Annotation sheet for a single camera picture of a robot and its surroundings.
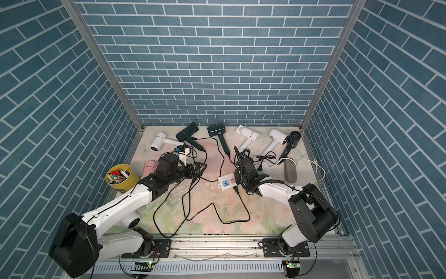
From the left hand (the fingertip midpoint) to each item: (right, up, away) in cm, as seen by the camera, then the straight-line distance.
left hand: (204, 166), depth 81 cm
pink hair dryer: (-32, -2, +12) cm, 34 cm away
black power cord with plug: (-10, -11, +12) cm, 19 cm away
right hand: (+18, -5, +11) cm, 21 cm away
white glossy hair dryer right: (+44, +15, +30) cm, 55 cm away
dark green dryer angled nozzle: (-16, +16, +29) cm, 37 cm away
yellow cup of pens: (-42, -7, +4) cm, 43 cm away
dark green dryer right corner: (+51, +13, +23) cm, 58 cm away
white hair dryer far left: (-32, +13, +27) cm, 44 cm away
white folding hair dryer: (+27, +16, +29) cm, 42 cm away
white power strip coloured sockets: (+11, -10, +10) cm, 18 cm away
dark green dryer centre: (+4, +20, +35) cm, 41 cm away
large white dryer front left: (-30, -23, -8) cm, 39 cm away
